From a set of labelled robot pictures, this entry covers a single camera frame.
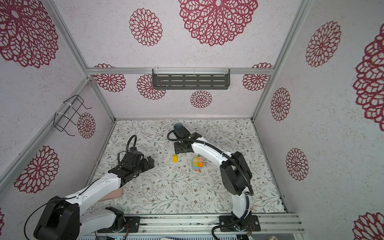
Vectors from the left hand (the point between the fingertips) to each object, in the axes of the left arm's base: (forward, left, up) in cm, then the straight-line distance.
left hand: (147, 165), depth 89 cm
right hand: (+9, -19, +6) cm, 22 cm away
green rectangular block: (0, -29, +1) cm, 29 cm away
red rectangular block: (-1, -30, -4) cm, 30 cm away
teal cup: (+33, -16, -1) cm, 37 cm away
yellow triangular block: (+7, -16, -5) cm, 18 cm away
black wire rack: (+17, +38, +28) cm, 50 cm away
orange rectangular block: (-1, -32, +1) cm, 32 cm away
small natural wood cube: (+2, -29, +3) cm, 29 cm away
